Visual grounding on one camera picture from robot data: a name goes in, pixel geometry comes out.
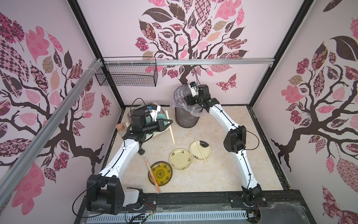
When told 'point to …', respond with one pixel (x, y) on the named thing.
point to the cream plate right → (195, 152)
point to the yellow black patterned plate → (163, 173)
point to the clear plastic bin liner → (178, 101)
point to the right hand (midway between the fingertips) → (189, 93)
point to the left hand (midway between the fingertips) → (172, 124)
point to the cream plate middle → (180, 159)
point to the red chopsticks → (152, 176)
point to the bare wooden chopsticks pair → (201, 150)
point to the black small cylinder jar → (141, 151)
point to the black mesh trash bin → (187, 115)
